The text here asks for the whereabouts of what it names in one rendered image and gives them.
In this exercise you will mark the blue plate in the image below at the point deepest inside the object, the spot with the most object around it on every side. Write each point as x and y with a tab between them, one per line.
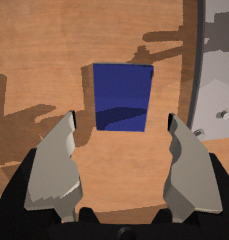
122	93

